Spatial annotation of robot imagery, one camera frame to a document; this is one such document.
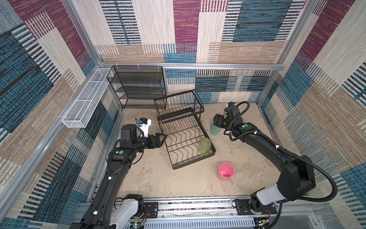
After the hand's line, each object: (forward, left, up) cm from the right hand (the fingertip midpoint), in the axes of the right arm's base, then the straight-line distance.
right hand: (220, 120), depth 86 cm
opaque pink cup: (-24, -2, -18) cm, 30 cm away
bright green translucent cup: (-11, +9, -10) cm, 18 cm away
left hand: (-12, +34, +6) cm, 36 cm away
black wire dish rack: (+2, +21, -17) cm, 27 cm away
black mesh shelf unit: (+37, +56, -2) cm, 67 cm away
